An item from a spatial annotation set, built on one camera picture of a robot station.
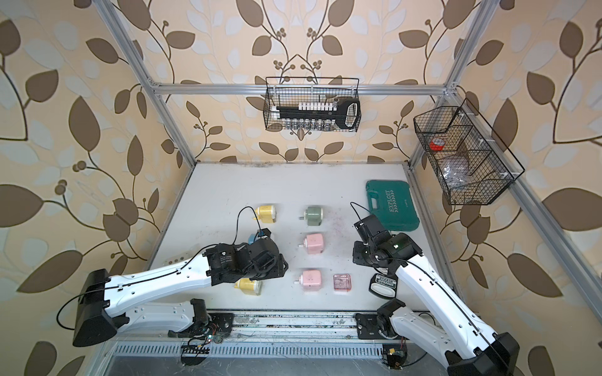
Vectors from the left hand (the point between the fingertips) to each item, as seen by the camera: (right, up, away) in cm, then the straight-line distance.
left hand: (284, 267), depth 73 cm
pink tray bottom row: (+20, -9, +10) cm, 24 cm away
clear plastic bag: (+54, +30, -1) cm, 62 cm away
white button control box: (-46, -2, +12) cm, 47 cm away
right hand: (+25, +3, +3) cm, 25 cm away
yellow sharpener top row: (-10, +14, +21) cm, 27 cm away
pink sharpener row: (+10, +4, +13) cm, 16 cm away
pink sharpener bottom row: (+8, -6, +3) cm, 11 cm away
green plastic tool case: (+44, +18, +25) cm, 54 cm away
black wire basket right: (+60, +32, 0) cm, 68 cm away
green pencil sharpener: (+9, +14, +20) cm, 26 cm away
